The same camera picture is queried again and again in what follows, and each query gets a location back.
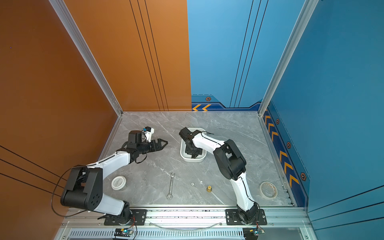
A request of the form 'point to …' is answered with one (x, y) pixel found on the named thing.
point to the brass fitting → (209, 189)
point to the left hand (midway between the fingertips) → (163, 142)
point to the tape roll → (268, 189)
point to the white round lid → (118, 183)
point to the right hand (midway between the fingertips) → (191, 153)
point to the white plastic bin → (186, 157)
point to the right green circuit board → (250, 233)
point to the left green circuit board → (125, 232)
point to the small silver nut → (192, 183)
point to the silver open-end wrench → (170, 195)
